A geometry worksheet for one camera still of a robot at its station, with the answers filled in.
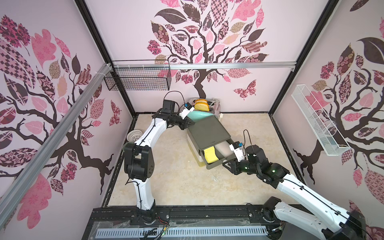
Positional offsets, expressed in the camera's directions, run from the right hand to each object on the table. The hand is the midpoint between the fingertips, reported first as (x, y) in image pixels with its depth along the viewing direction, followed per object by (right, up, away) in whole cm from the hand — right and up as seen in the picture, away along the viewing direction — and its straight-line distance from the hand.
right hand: (225, 165), depth 75 cm
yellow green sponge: (-7, +5, +3) cm, 9 cm away
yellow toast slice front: (-11, +34, +23) cm, 42 cm away
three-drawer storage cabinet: (-8, +12, +4) cm, 15 cm away
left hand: (-19, +22, +14) cm, 32 cm away
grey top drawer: (-2, +3, -1) cm, 4 cm away
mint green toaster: (-2, +36, +27) cm, 45 cm away
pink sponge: (0, +8, +4) cm, 9 cm away
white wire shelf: (+52, +13, -2) cm, 53 cm away
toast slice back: (-11, +40, +29) cm, 50 cm away
